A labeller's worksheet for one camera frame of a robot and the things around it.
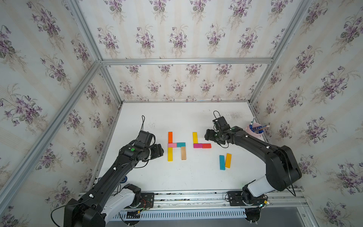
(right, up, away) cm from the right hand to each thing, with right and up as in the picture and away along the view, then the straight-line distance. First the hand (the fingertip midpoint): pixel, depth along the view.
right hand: (211, 137), depth 90 cm
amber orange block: (+10, -15, -3) cm, 18 cm away
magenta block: (-8, -6, +4) cm, 11 cm away
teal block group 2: (+6, -15, -4) cm, 16 cm away
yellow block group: (-27, -11, 0) cm, 29 cm away
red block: (-2, -6, +4) cm, 8 cm away
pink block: (-26, -6, +4) cm, 27 cm away
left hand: (-31, -7, -11) cm, 34 cm away
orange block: (-28, -1, +7) cm, 28 cm away
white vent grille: (-18, -38, -17) cm, 45 cm away
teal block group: (-21, -5, +2) cm, 22 cm away
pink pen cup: (+25, +4, 0) cm, 26 cm away
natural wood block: (-18, -10, 0) cm, 21 cm away
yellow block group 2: (-10, -2, +8) cm, 13 cm away
